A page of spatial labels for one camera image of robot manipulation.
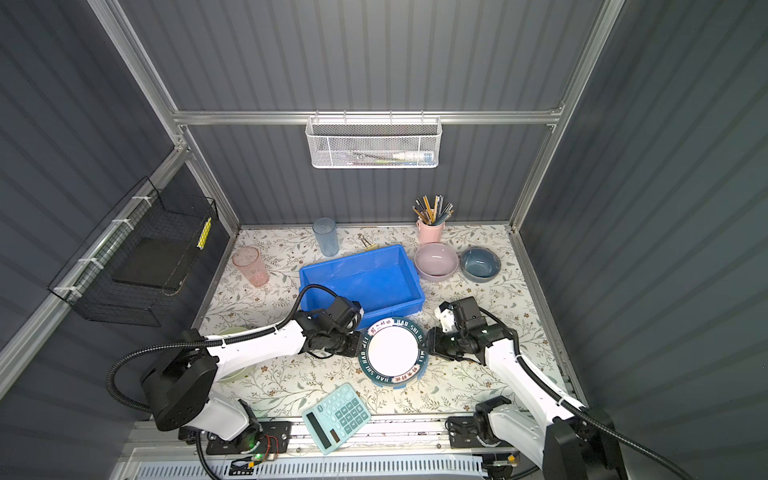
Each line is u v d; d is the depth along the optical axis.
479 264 1.05
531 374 0.48
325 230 1.08
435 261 1.09
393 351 0.85
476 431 0.73
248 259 1.12
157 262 0.81
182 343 0.46
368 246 1.15
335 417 0.75
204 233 0.83
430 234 1.12
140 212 0.75
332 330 0.67
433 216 1.11
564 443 0.39
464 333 0.64
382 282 1.03
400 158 0.91
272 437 0.72
